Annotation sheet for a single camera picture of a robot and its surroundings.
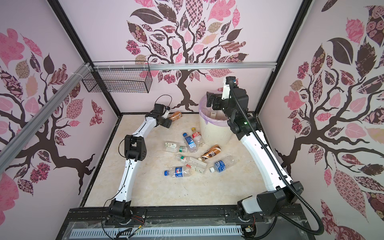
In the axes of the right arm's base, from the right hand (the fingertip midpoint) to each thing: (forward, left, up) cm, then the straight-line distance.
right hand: (217, 90), depth 67 cm
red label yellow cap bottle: (+4, +10, -43) cm, 45 cm away
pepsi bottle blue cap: (-22, +21, -40) cm, 50 cm away
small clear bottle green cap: (-5, +25, -40) cm, 48 cm away
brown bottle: (+24, +26, -41) cm, 54 cm away
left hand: (+21, +35, -44) cm, 60 cm away
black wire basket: (+31, +59, -10) cm, 67 cm away
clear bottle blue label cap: (-4, +13, -40) cm, 42 cm away
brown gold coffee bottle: (-9, -1, -40) cm, 41 cm away
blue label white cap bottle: (-19, -4, -39) cm, 44 cm away
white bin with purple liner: (-4, 0, -20) cm, 21 cm away
